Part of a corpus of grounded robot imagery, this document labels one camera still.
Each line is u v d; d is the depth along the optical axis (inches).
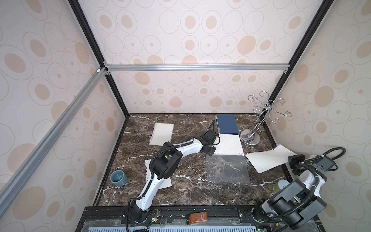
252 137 40.4
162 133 42.8
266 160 36.1
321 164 23.5
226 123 44.3
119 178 33.4
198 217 27.5
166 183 33.3
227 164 36.3
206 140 30.6
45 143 20.7
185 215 29.2
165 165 21.9
